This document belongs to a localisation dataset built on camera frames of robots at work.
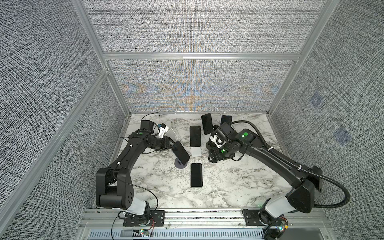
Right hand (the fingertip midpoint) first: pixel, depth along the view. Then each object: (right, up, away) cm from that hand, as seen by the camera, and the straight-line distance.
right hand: (214, 156), depth 77 cm
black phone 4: (0, +18, +37) cm, 41 cm away
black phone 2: (-18, 0, +10) cm, 21 cm away
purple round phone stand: (-20, -7, +12) cm, 24 cm away
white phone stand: (-24, +11, +18) cm, 32 cm away
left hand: (-21, +5, +7) cm, 23 cm away
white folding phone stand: (-9, -1, +20) cm, 22 cm away
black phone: (-9, -13, +11) cm, 19 cm away
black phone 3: (-10, +12, +13) cm, 21 cm away
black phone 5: (+11, +20, +18) cm, 29 cm away
